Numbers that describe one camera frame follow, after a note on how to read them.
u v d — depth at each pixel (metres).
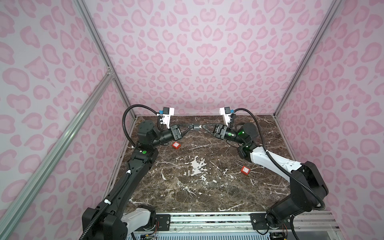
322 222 0.74
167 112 0.61
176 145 1.01
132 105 0.56
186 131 0.64
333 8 0.70
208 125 0.65
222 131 0.63
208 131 0.65
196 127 0.65
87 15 0.71
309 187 0.44
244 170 0.90
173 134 0.58
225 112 0.65
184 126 0.65
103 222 0.37
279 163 0.50
